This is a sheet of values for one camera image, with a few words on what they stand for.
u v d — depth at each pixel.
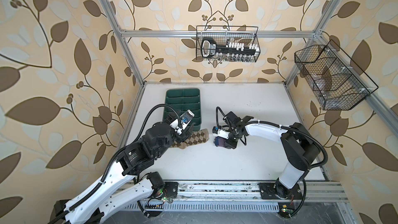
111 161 0.44
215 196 0.74
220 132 0.81
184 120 0.51
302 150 0.47
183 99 1.02
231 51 0.83
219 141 0.84
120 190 0.55
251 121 0.65
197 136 0.92
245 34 0.91
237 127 0.67
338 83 0.72
